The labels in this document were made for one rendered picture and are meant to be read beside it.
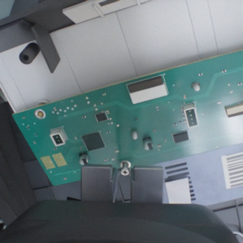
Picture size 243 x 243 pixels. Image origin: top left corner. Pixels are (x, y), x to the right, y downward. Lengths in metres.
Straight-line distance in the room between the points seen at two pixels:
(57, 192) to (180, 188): 0.10
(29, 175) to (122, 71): 0.13
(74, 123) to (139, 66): 0.05
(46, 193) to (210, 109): 0.15
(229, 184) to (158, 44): 0.11
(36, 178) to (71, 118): 0.10
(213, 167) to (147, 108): 0.07
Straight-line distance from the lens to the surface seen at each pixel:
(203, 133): 0.18
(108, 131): 0.17
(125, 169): 0.18
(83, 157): 0.18
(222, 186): 0.22
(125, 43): 0.16
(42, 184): 0.26
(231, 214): 0.25
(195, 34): 0.16
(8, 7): 0.33
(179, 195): 0.22
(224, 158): 0.20
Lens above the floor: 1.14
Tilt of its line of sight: 11 degrees down
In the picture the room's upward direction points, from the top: 76 degrees clockwise
